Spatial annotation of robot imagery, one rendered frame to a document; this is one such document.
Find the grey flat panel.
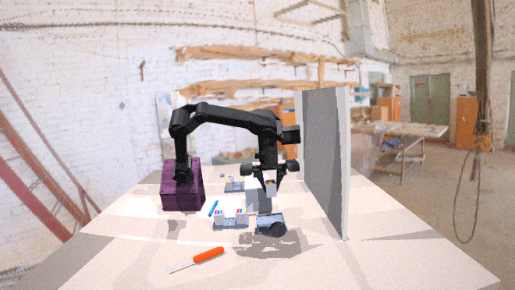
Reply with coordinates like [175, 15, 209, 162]
[294, 86, 350, 240]

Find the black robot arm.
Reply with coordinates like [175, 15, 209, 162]
[169, 101, 301, 186]

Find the black cylinder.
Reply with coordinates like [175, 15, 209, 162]
[270, 221, 286, 238]

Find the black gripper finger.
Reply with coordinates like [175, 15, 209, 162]
[254, 173, 266, 193]
[276, 170, 287, 192]

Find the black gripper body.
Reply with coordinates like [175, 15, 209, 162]
[240, 146, 300, 177]

